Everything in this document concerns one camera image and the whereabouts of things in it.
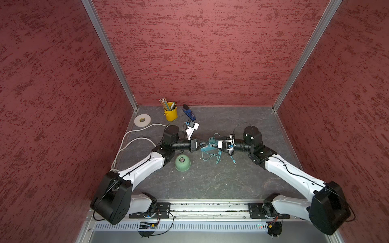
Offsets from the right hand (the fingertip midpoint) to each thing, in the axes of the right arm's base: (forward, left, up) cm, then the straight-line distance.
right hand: (214, 142), depth 75 cm
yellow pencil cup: (+33, +28, -15) cm, 46 cm away
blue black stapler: (+38, +15, -19) cm, 45 cm away
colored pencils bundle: (+36, +31, -7) cm, 48 cm away
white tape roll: (+32, +50, -20) cm, 63 cm away
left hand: (-2, +4, 0) cm, 4 cm away
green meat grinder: (-6, +17, -11) cm, 21 cm away
